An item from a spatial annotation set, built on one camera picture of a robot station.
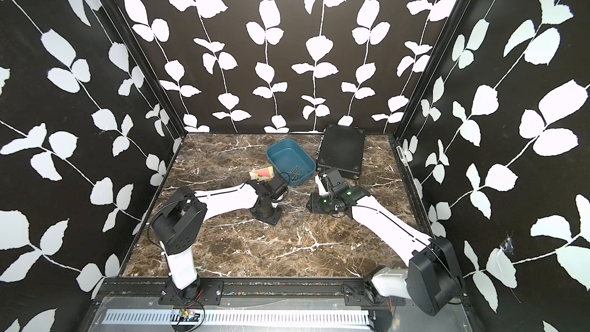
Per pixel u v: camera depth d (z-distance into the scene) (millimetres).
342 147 1219
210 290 736
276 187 750
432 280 411
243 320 701
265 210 756
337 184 636
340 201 584
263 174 1018
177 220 491
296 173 1041
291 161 1129
